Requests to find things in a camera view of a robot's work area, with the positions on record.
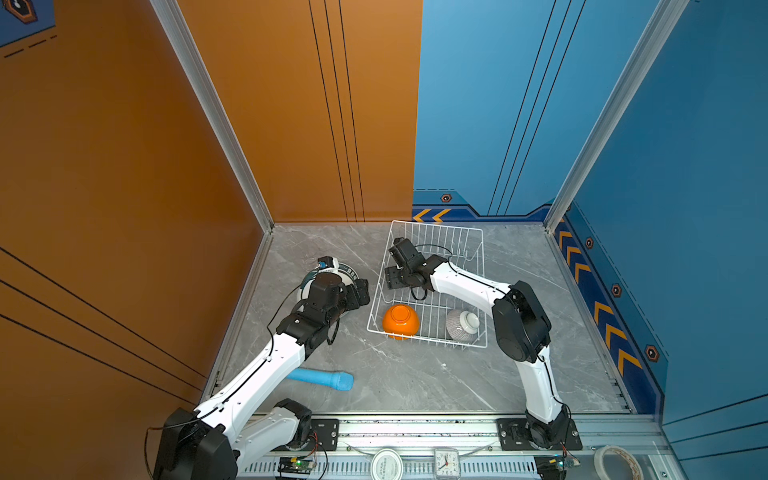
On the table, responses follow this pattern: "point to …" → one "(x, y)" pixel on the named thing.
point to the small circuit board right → (554, 467)
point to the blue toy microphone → (329, 379)
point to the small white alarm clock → (446, 463)
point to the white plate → (346, 273)
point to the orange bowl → (400, 322)
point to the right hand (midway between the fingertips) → (393, 276)
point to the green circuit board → (296, 465)
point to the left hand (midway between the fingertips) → (356, 282)
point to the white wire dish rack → (439, 318)
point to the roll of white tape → (598, 462)
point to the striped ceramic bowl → (462, 327)
